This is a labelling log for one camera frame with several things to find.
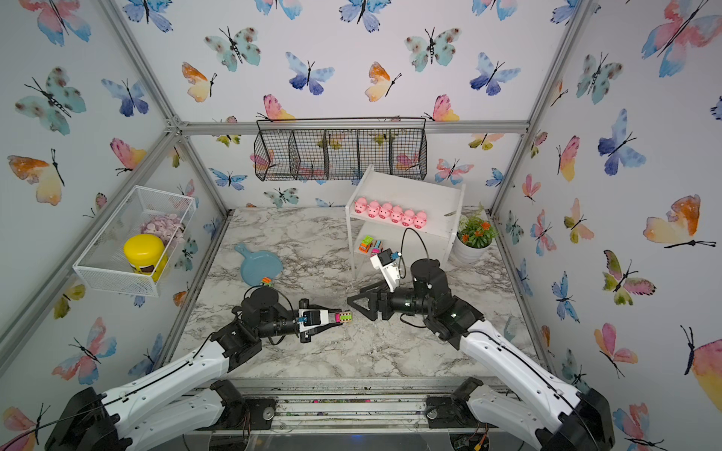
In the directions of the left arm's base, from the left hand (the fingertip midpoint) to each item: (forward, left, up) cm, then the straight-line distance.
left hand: (340, 312), depth 72 cm
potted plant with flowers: (+28, -43, -6) cm, 52 cm away
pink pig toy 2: (+21, -9, +16) cm, 27 cm away
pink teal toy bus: (+21, -10, -1) cm, 23 cm away
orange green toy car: (+23, -7, -1) cm, 24 cm away
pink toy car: (-2, -1, +1) cm, 3 cm away
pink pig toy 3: (+20, -12, +15) cm, 28 cm away
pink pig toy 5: (+18, -17, +16) cm, 29 cm away
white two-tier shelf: (+17, -20, +15) cm, 30 cm away
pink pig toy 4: (+19, -15, +15) cm, 28 cm away
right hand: (0, -5, +7) cm, 9 cm away
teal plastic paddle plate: (+28, +34, -20) cm, 48 cm away
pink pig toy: (+22, -6, +16) cm, 28 cm away
